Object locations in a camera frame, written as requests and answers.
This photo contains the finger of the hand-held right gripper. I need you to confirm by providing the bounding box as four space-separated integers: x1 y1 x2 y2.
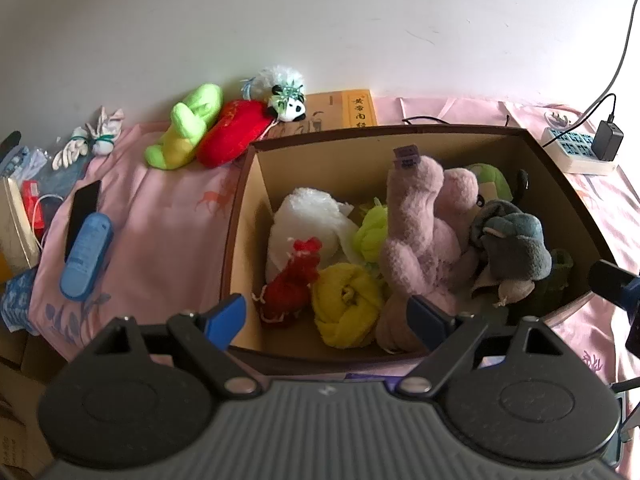
588 259 640 312
624 310 640 357

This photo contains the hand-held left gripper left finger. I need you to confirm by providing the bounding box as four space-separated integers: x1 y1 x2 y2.
101 293 263 397

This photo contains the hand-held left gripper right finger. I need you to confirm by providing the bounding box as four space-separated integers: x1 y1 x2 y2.
399 294 567 397

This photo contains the green towel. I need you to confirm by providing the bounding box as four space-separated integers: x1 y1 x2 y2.
524 248 574 317

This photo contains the red knitted toy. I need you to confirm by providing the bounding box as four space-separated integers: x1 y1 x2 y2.
251 237 322 329

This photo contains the brown cardboard box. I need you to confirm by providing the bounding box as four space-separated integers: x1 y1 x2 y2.
220 124 619 377

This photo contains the yellow knotted plush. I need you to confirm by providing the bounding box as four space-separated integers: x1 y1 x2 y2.
310 261 387 349

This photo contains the pink plush rabbit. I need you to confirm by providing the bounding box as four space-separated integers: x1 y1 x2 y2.
374 145 482 354

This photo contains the neon yellow cloth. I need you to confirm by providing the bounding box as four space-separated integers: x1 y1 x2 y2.
352 202 392 264

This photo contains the grey plush toy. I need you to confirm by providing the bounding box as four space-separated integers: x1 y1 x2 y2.
469 199 554 309

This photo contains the white fluffy bath sponge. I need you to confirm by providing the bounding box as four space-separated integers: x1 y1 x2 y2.
264 187 359 287

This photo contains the green plush with face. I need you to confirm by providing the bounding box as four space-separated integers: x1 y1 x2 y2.
464 162 529 207

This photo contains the pink bed sheet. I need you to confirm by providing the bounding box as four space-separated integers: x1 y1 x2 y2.
27 96 640 391

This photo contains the white power strip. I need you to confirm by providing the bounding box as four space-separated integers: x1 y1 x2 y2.
541 127 619 177

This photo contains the black charger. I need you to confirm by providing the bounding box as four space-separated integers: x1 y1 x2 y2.
592 119 626 162

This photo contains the black phone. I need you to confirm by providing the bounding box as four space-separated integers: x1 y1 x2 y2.
64 179 103 264

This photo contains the red plush cushion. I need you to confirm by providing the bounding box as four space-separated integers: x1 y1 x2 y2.
195 99 274 169

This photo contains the lime green plush toy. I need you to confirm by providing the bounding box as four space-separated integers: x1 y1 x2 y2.
144 83 224 172

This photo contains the blue patterned packet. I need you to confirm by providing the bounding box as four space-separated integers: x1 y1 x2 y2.
0 269 37 335

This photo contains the cardboard carton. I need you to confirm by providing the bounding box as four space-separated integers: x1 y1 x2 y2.
0 330 68 477

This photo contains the red packet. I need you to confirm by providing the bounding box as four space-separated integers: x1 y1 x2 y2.
21 179 42 232

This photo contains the yellow book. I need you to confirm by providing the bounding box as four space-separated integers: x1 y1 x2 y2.
281 88 379 139

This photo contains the fluffy panda toy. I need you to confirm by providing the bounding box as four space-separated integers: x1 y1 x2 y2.
241 65 308 123

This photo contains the thin white cord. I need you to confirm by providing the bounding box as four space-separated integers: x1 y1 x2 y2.
31 194 65 247

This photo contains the black power adapter with cable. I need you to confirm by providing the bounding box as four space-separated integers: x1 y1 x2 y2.
602 0 640 101

